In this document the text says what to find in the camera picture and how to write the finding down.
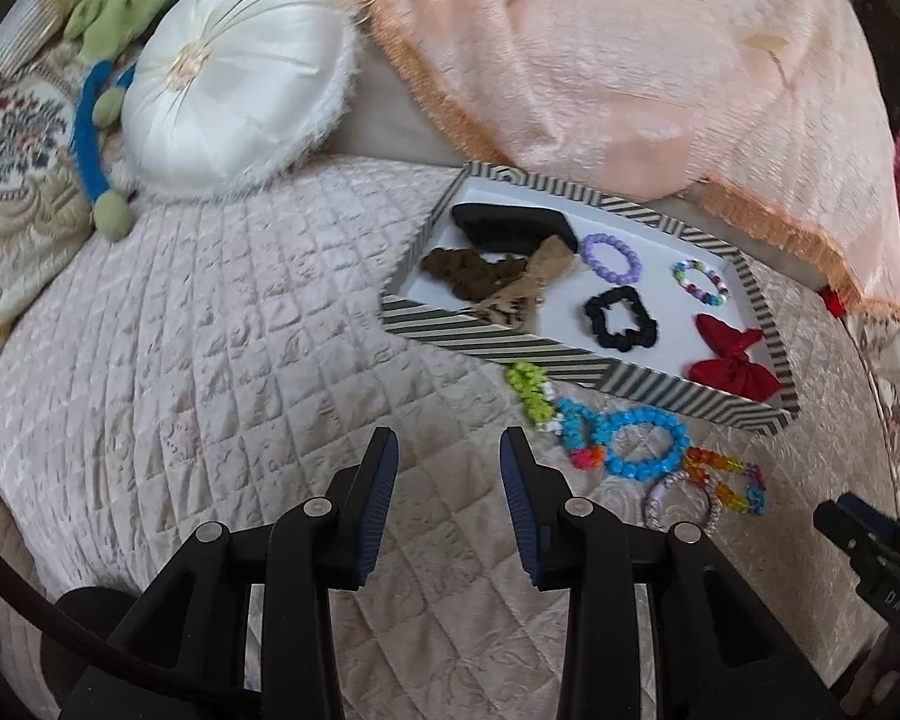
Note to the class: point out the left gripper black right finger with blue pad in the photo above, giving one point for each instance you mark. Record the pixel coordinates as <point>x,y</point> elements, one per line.
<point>718,651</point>

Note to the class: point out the green blue plush toy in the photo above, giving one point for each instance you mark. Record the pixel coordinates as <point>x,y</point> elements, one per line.
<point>105,29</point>

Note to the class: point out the red fabric bow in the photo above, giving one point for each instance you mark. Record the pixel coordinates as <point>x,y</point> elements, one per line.
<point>731,369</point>

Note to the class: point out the round white satin cushion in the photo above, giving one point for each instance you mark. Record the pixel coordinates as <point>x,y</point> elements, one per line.
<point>228,93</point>

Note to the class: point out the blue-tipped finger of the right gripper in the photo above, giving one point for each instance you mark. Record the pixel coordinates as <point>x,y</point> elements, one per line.
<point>884,528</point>

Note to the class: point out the striped black white tray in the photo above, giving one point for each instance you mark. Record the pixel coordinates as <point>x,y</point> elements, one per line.
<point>418,307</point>

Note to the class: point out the black velvet pouch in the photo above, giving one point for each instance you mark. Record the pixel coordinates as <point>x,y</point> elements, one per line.
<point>510,229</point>

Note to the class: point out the right hand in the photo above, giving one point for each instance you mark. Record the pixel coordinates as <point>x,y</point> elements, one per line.
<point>875,691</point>

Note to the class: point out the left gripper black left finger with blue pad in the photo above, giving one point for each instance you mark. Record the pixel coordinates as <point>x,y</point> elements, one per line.
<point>237,624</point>

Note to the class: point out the floral embroidered pillow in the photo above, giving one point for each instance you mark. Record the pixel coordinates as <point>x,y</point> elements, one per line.
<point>45,216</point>

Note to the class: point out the brown velvet scrunchie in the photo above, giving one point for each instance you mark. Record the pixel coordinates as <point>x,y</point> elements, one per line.
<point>469,275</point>

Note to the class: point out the black scrunchie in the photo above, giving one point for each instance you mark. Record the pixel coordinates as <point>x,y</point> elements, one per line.
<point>619,321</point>

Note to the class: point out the quilted beige bed cover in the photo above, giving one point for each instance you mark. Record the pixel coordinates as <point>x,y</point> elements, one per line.
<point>221,364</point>

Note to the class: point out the peach fringed bedspread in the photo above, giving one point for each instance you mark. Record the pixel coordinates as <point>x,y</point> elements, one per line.
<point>767,112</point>

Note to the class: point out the leopard print hair bow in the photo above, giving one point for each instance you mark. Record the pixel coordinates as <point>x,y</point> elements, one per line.
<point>515,306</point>

